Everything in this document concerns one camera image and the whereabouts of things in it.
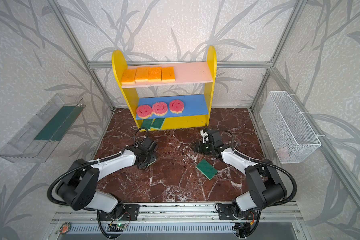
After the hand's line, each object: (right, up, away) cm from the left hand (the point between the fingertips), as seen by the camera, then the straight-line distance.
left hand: (155, 154), depth 91 cm
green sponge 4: (0, -4, -2) cm, 4 cm away
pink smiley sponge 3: (+13, +30, +7) cm, 34 cm away
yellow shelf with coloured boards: (+26, +28, +9) cm, 39 cm away
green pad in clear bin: (-34, +19, -28) cm, 48 cm away
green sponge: (-9, +18, +15) cm, 26 cm away
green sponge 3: (+32, -8, -5) cm, 34 cm away
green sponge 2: (-2, +19, +17) cm, 25 cm away
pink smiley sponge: (-8, +26, +3) cm, 28 cm away
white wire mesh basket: (+64, +15, -30) cm, 72 cm away
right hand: (+24, +7, -2) cm, 25 cm away
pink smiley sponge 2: (+2, +29, +5) cm, 29 cm away
